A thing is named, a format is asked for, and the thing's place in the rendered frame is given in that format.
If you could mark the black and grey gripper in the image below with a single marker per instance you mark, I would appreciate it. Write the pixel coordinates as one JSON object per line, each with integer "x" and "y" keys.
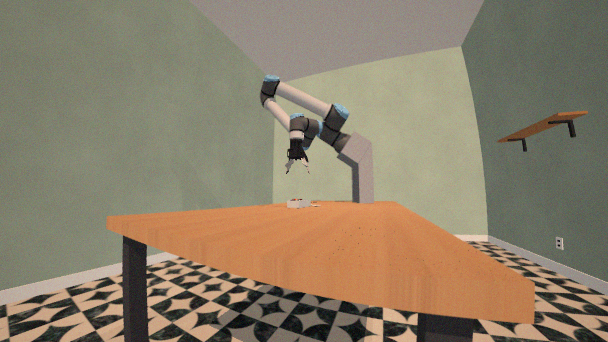
{"x": 293, "y": 154}

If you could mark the white power strip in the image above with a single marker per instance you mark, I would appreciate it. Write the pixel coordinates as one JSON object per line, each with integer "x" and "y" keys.
{"x": 298, "y": 203}

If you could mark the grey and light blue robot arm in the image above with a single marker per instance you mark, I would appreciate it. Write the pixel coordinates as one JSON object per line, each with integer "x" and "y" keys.
{"x": 300, "y": 127}

